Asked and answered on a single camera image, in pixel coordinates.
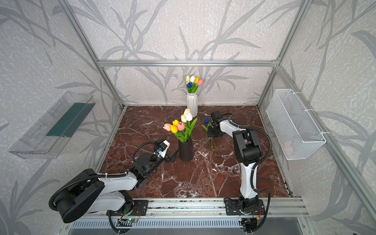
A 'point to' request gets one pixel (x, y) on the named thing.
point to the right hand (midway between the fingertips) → (212, 130)
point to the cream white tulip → (187, 79)
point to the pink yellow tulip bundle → (182, 129)
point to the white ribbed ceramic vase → (192, 104)
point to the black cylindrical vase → (186, 151)
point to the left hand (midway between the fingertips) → (174, 139)
